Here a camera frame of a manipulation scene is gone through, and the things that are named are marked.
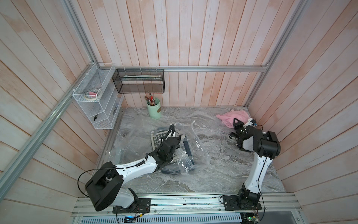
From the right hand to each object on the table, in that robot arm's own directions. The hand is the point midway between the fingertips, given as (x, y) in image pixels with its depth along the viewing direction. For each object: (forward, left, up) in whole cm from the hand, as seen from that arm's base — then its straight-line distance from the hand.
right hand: (233, 116), depth 102 cm
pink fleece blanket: (-1, +3, -2) cm, 4 cm away
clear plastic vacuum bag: (-13, +72, -8) cm, 74 cm away
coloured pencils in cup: (+5, +61, +12) cm, 62 cm away
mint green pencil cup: (+4, +60, +1) cm, 60 cm away
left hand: (-21, +45, +8) cm, 50 cm away
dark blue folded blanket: (-41, +46, -1) cm, 62 cm away
